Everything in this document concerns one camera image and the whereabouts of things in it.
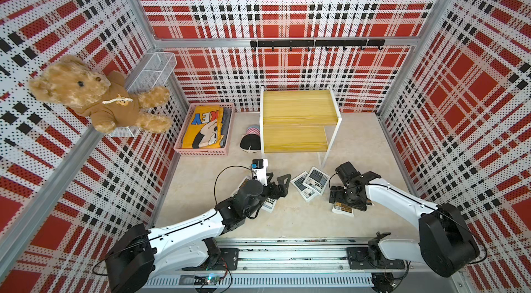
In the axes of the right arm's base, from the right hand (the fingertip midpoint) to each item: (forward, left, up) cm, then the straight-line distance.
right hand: (344, 201), depth 86 cm
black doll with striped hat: (+27, +41, +6) cm, 49 cm away
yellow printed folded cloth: (+36, +66, +6) cm, 75 cm away
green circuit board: (-27, +54, -1) cm, 61 cm away
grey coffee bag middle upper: (+9, +11, 0) cm, 14 cm away
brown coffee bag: (-3, +2, -1) cm, 4 cm away
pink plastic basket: (+49, +56, +5) cm, 75 cm away
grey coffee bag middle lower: (+4, +15, -1) cm, 16 cm away
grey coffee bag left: (-1, +32, -1) cm, 32 cm away
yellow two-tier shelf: (+18, +20, +31) cm, 41 cm away
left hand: (+5, +25, +15) cm, 30 cm away
